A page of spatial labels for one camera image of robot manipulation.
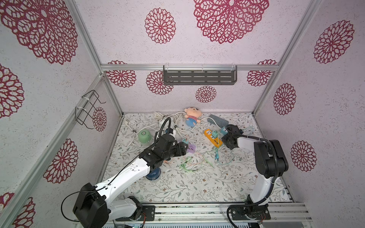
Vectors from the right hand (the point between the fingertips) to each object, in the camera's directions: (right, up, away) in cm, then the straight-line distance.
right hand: (224, 137), depth 103 cm
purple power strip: (-24, -7, -8) cm, 26 cm away
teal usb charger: (-7, +3, -3) cm, 8 cm away
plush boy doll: (-22, +16, +7) cm, 28 cm away
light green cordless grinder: (-55, +1, -8) cm, 56 cm away
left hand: (-30, -4, -24) cm, 38 cm away
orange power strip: (-6, -3, -3) cm, 7 cm away
